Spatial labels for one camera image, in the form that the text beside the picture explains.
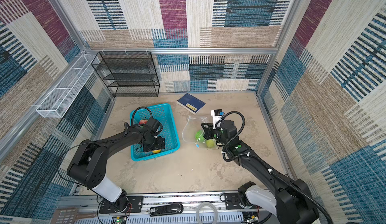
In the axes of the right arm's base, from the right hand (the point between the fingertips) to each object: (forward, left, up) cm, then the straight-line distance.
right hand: (201, 126), depth 80 cm
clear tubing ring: (-34, -3, -15) cm, 37 cm away
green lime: (-3, -5, -13) cm, 14 cm away
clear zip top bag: (+4, +4, -13) cm, 14 cm away
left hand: (-2, +24, -16) cm, 29 cm away
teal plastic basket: (+22, +25, -17) cm, 37 cm away
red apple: (+14, +37, -14) cm, 42 cm away
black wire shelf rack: (+47, +51, -1) cm, 69 cm away
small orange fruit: (-7, +26, -13) cm, 30 cm away
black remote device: (-34, +16, -18) cm, 42 cm away
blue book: (+31, +6, -17) cm, 36 cm away
